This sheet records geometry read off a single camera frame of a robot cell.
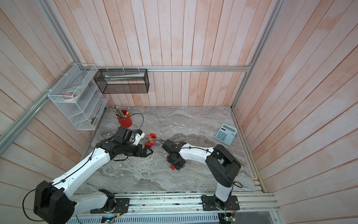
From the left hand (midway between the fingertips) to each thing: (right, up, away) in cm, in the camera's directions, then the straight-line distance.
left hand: (146, 154), depth 79 cm
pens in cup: (-24, +24, +21) cm, 40 cm away
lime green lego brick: (-1, +6, +19) cm, 20 cm away
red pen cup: (-20, +18, +23) cm, 35 cm away
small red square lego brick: (+15, -11, +8) cm, 20 cm away
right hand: (+14, -9, +10) cm, 19 cm away
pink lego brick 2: (0, +4, +18) cm, 18 cm away
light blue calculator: (+55, +9, +22) cm, 60 cm away
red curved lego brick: (+1, +8, +20) cm, 22 cm away
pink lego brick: (-2, +8, +19) cm, 20 cm away
